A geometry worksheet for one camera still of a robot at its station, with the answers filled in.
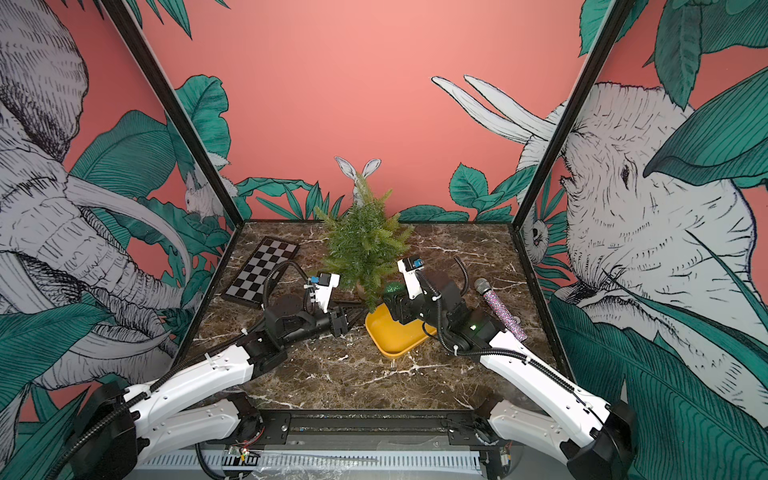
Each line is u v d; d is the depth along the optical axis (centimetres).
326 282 66
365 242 72
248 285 98
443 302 51
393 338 90
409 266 62
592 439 39
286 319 57
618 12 69
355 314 77
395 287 70
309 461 70
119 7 69
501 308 93
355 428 75
